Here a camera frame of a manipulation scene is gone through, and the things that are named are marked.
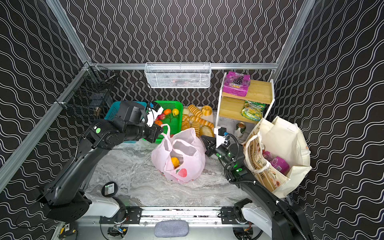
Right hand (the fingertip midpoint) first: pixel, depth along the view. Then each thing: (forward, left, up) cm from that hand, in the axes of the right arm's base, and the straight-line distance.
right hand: (202, 136), depth 73 cm
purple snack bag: (-7, -41, -14) cm, 44 cm away
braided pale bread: (+33, +12, -22) cm, 41 cm away
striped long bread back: (+41, +5, -21) cm, 46 cm away
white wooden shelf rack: (+32, -20, -9) cm, 39 cm away
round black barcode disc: (-18, +51, -23) cm, 59 cm away
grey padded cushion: (-35, +12, -23) cm, 44 cm away
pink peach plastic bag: (0, +14, -21) cm, 25 cm away
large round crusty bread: (+21, -4, -21) cm, 30 cm away
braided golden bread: (+27, +11, -22) cm, 37 cm away
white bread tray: (+35, -7, -25) cm, 43 cm away
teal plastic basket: (+35, +65, -15) cm, 75 cm away
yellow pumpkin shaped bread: (+42, -4, -22) cm, 48 cm away
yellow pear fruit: (-3, +15, -21) cm, 26 cm away
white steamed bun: (+40, +12, -22) cm, 47 cm away
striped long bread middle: (+34, +6, -23) cm, 42 cm away
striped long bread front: (+27, +4, -23) cm, 36 cm away
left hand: (-4, +16, +11) cm, 20 cm away
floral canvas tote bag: (0, -41, -17) cm, 45 cm away
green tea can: (+19, -25, -17) cm, 36 cm away
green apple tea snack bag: (+27, -33, -9) cm, 43 cm away
